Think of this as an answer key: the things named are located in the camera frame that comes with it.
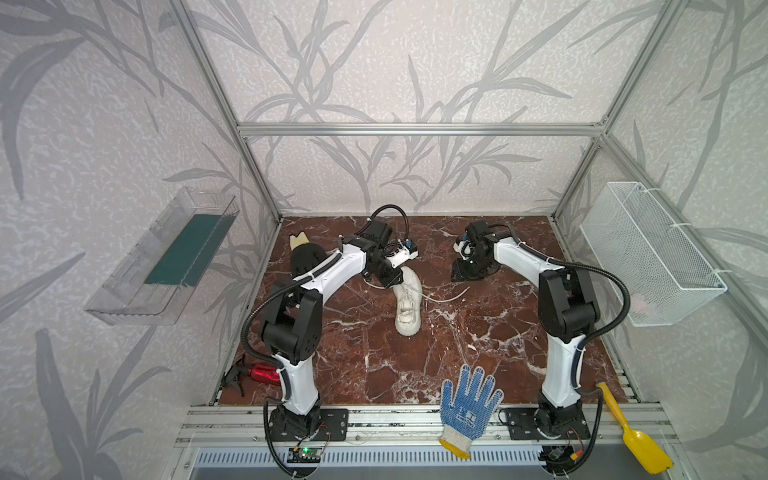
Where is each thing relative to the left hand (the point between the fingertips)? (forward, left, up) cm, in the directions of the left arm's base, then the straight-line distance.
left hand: (401, 267), depth 91 cm
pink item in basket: (-18, -58, +11) cm, 62 cm away
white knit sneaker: (-7, -2, -5) cm, 9 cm away
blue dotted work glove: (-37, -18, -10) cm, 43 cm away
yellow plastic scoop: (-46, -59, -8) cm, 75 cm away
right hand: (+4, -19, -6) cm, 20 cm away
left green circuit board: (-47, +23, -12) cm, 53 cm away
